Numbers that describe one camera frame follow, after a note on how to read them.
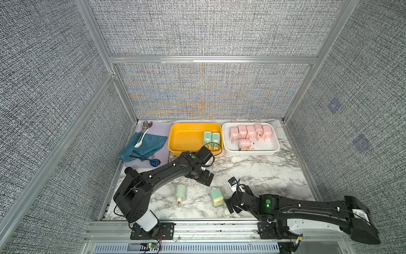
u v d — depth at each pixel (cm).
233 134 103
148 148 105
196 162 60
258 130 103
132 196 43
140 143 106
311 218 48
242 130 103
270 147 103
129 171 90
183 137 111
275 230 65
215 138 100
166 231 73
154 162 97
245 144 98
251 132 103
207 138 100
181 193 79
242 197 58
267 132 104
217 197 77
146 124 113
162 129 113
